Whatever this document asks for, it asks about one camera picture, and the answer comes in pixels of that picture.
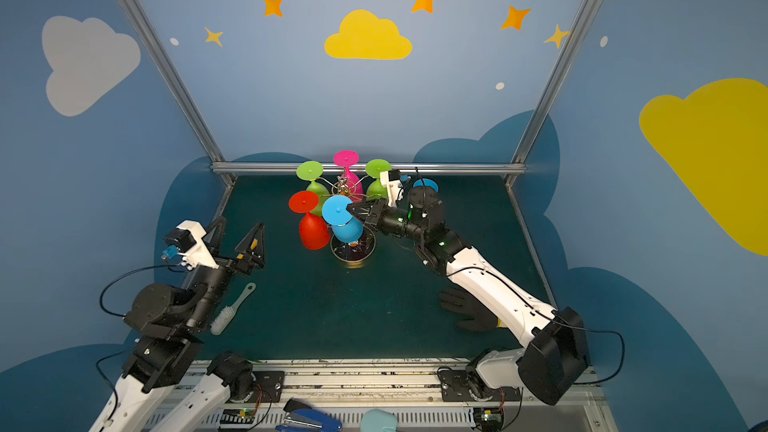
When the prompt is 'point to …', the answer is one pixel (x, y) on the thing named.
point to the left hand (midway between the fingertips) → (238, 220)
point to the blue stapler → (300, 417)
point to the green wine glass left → (311, 170)
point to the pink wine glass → (348, 159)
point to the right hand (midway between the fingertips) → (349, 205)
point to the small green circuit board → (238, 416)
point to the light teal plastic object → (378, 420)
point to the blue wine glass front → (344, 225)
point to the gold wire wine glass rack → (362, 249)
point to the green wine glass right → (374, 168)
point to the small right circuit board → (489, 416)
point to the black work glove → (466, 310)
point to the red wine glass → (314, 231)
